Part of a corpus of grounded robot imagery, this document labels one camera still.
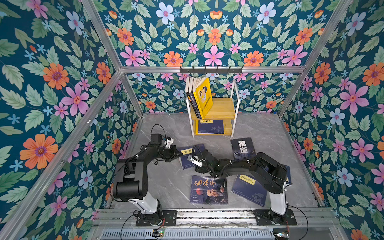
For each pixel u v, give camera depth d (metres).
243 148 0.98
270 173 0.52
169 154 0.81
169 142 0.88
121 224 0.73
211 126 1.04
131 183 0.46
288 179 0.84
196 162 0.79
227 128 1.05
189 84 0.79
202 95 0.82
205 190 0.82
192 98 0.77
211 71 0.93
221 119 1.08
